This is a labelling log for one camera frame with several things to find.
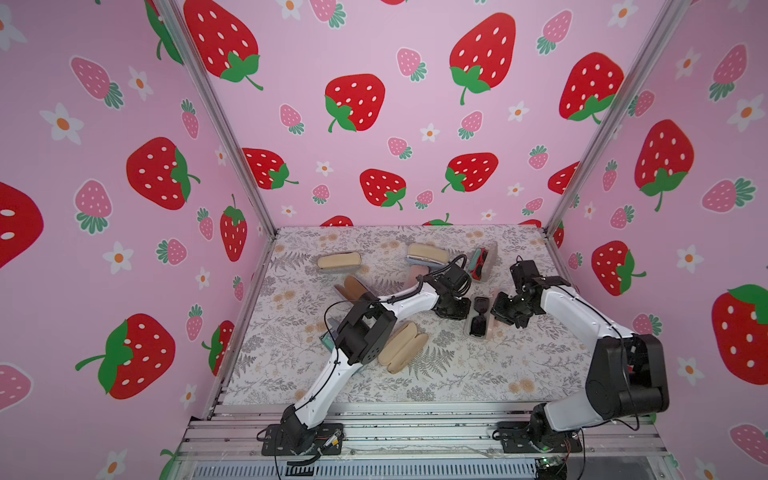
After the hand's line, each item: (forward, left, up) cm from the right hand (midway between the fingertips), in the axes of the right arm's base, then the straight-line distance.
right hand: (508, 317), depth 89 cm
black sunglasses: (+2, +7, -9) cm, 11 cm away
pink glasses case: (+20, +30, -6) cm, 36 cm away
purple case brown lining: (+9, +50, -3) cm, 51 cm away
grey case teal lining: (+20, +4, +1) cm, 20 cm away
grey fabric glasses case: (+23, +58, -5) cm, 62 cm away
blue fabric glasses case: (+27, +25, -4) cm, 37 cm away
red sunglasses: (+19, +7, -3) cm, 20 cm away
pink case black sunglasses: (-2, +6, 0) cm, 6 cm away
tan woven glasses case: (-9, +32, -7) cm, 34 cm away
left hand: (+2, +10, -5) cm, 11 cm away
